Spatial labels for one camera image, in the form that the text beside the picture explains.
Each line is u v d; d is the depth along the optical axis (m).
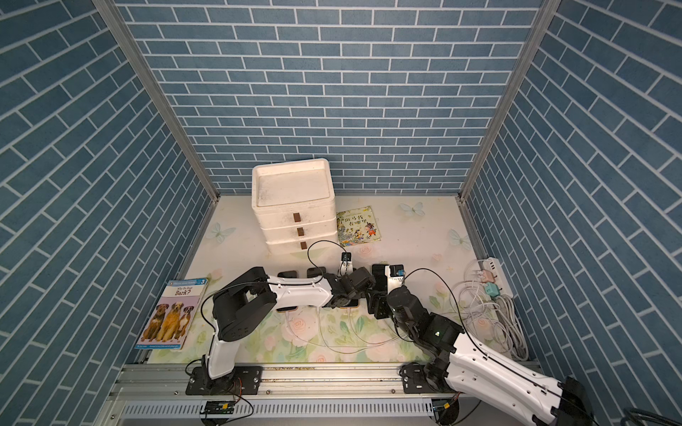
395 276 0.67
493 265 0.96
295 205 0.85
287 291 0.54
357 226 1.09
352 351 0.79
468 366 0.51
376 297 0.68
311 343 0.81
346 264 0.83
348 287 0.72
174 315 0.85
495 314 0.87
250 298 0.54
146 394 0.76
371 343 0.81
